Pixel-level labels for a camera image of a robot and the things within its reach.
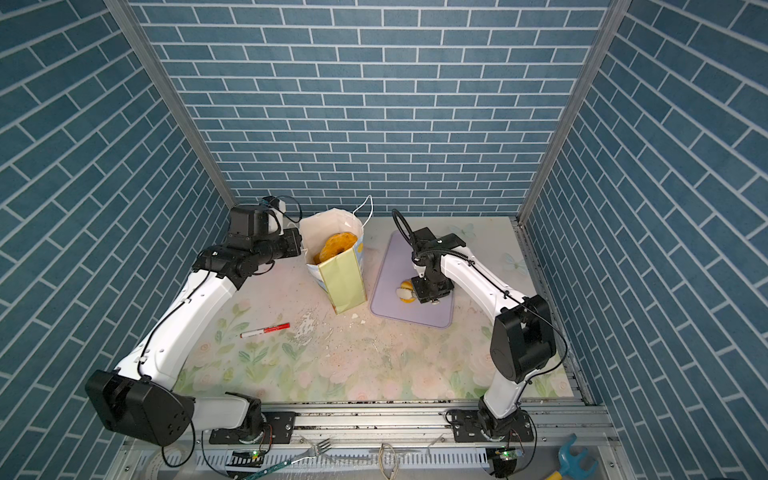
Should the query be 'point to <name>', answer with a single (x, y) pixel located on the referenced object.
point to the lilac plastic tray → (397, 266)
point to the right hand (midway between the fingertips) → (424, 294)
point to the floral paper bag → (342, 278)
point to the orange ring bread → (333, 244)
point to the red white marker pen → (257, 332)
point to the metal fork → (315, 451)
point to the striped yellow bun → (406, 291)
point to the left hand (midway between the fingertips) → (304, 235)
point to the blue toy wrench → (569, 464)
